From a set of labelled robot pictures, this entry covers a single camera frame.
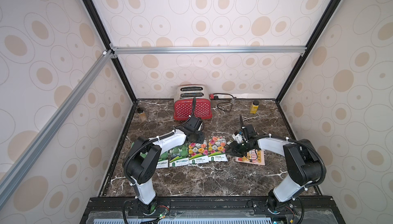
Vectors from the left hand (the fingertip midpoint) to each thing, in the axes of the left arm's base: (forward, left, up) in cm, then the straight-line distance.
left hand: (206, 137), depth 91 cm
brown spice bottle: (+17, +43, -3) cm, 47 cm away
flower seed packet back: (-4, -6, -7) cm, 10 cm away
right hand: (-7, -16, -6) cm, 18 cm away
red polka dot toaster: (+21, +14, +12) cm, 28 cm away
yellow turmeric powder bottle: (+24, -34, 0) cm, 42 cm away
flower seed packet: (-7, +5, -7) cm, 11 cm away
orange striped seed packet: (-9, -28, -7) cm, 30 cm away
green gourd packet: (-13, +25, -6) cm, 29 cm away
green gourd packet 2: (-9, +16, -6) cm, 20 cm away
